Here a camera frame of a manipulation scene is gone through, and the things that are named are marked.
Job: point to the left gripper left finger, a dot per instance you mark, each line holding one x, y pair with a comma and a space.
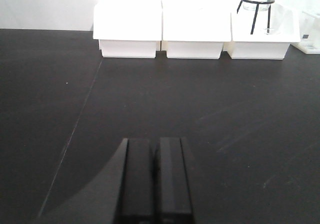
137, 179

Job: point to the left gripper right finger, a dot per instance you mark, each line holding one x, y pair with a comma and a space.
173, 179

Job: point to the white plastic bin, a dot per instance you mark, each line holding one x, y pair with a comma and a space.
127, 33
195, 36
257, 48

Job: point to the white test tube rack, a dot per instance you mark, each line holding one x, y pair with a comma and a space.
308, 41

